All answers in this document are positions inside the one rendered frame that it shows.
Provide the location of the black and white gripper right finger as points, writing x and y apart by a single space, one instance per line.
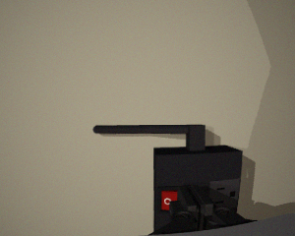
212 216

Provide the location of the black power strip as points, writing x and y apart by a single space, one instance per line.
217 169

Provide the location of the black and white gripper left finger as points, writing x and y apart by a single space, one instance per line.
183 219

